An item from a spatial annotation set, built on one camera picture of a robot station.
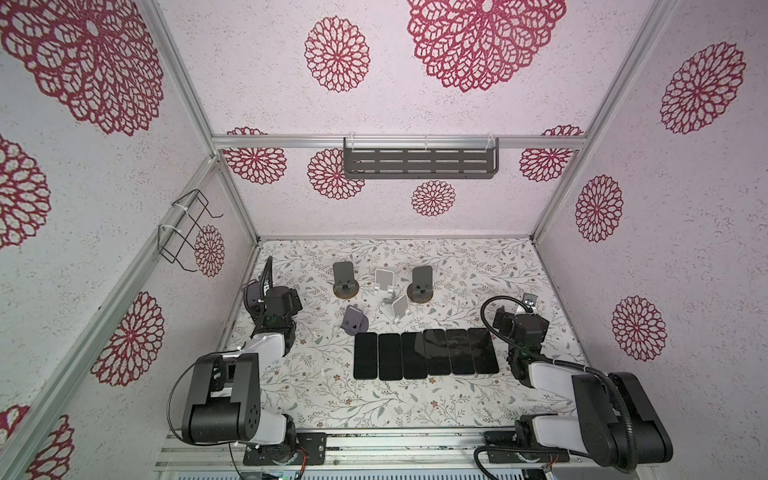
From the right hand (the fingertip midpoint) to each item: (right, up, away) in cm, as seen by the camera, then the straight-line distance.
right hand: (522, 308), depth 89 cm
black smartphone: (-47, -15, +1) cm, 49 cm away
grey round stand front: (-51, -4, +1) cm, 51 cm away
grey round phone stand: (-74, +6, -15) cm, 76 cm away
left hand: (-76, +1, +3) cm, 76 cm away
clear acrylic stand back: (-41, +7, +15) cm, 45 cm away
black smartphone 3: (-19, -13, 0) cm, 23 cm away
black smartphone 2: (-40, -15, 0) cm, 42 cm away
